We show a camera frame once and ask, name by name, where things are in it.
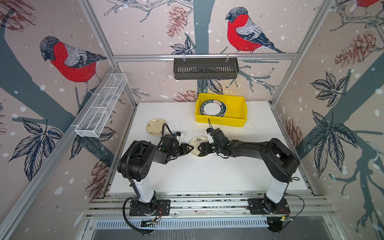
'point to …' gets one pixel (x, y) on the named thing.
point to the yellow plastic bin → (236, 115)
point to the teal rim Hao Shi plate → (213, 108)
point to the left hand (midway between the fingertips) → (193, 148)
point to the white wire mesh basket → (101, 105)
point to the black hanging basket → (206, 68)
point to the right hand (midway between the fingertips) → (203, 145)
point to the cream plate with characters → (154, 126)
